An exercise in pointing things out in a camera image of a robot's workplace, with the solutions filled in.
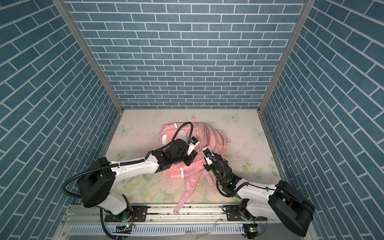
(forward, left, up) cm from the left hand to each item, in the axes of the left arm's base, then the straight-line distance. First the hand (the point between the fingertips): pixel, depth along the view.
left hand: (197, 153), depth 84 cm
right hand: (+1, -5, +3) cm, 6 cm away
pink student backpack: (+6, -5, +8) cm, 11 cm away
